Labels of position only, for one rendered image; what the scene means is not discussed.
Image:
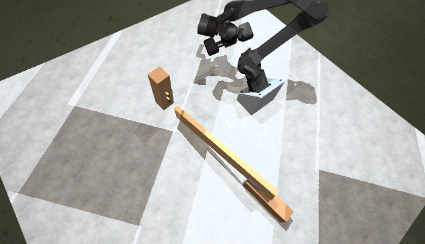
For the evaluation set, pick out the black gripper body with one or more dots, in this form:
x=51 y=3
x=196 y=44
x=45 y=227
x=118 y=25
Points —
x=211 y=46

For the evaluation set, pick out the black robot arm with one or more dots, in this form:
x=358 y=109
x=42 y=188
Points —
x=249 y=63

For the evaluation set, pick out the long tan wooden rail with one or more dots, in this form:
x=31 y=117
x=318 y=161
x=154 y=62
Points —
x=248 y=172

